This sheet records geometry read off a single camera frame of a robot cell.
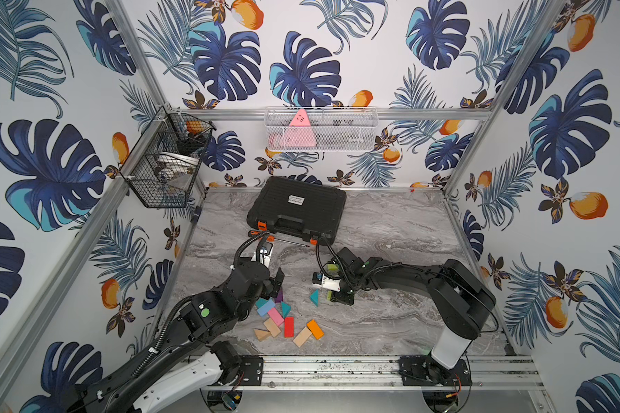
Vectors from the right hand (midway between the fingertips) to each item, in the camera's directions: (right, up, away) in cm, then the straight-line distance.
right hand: (335, 290), depth 91 cm
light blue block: (-23, -4, -5) cm, 24 cm away
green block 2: (-3, +1, -9) cm, 9 cm away
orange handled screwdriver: (-24, +17, +12) cm, 32 cm away
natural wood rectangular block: (-11, -12, -11) cm, 19 cm away
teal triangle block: (-7, -2, -2) cm, 8 cm away
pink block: (-20, -7, -7) cm, 22 cm away
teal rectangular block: (-26, -3, -3) cm, 26 cm away
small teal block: (-17, -5, -6) cm, 18 cm away
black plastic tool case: (-14, +29, +16) cm, 36 cm away
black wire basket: (-56, +40, -7) cm, 70 cm away
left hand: (-21, +14, -20) cm, 32 cm away
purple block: (-19, -2, -1) cm, 19 cm away
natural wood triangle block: (-24, -10, -11) cm, 28 cm away
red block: (-15, -10, -6) cm, 20 cm away
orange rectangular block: (-8, -9, -9) cm, 15 cm away
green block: (-2, +10, -12) cm, 16 cm away
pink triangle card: (-12, +56, -1) cm, 57 cm away
